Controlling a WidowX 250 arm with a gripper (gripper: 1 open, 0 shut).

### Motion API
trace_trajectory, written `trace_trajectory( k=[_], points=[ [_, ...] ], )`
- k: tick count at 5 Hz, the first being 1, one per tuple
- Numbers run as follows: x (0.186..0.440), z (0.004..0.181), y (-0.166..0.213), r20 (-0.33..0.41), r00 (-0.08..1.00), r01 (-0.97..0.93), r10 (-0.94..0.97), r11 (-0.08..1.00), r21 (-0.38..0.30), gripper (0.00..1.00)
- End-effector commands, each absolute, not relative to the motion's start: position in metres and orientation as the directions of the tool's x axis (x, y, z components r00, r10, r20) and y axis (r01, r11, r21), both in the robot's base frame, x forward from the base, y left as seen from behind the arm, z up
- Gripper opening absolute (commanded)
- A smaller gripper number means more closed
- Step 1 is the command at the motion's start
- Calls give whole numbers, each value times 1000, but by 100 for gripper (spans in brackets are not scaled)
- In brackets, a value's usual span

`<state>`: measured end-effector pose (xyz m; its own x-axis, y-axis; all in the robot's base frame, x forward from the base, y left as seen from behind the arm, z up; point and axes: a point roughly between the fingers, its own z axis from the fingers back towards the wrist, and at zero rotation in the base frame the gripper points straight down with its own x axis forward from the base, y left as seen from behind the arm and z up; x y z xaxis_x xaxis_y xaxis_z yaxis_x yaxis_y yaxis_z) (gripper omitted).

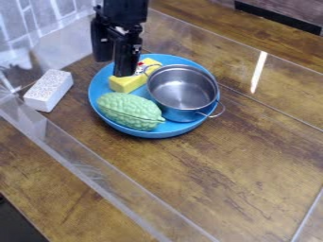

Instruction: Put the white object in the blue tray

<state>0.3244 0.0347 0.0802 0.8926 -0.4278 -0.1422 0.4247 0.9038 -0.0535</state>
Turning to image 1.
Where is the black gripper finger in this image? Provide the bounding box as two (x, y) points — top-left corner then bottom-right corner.
(90, 19), (113, 62)
(113, 33), (143, 78)

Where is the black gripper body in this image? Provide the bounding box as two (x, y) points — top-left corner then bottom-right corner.
(90, 0), (149, 38)

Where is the yellow butter block toy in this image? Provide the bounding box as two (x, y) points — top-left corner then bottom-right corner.
(108, 58), (161, 94)

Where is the white speckled block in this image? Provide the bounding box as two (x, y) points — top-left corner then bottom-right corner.
(24, 69), (73, 112)

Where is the small steel pot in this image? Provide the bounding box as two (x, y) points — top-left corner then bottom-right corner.
(147, 64), (225, 123)

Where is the green bumpy gourd toy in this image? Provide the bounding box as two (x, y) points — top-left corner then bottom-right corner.
(97, 93), (165, 131)

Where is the dark baseboard strip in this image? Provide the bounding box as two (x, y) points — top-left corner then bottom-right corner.
(233, 0), (323, 36)

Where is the clear acrylic enclosure wall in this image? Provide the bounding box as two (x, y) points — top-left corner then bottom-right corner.
(0, 0), (323, 242)

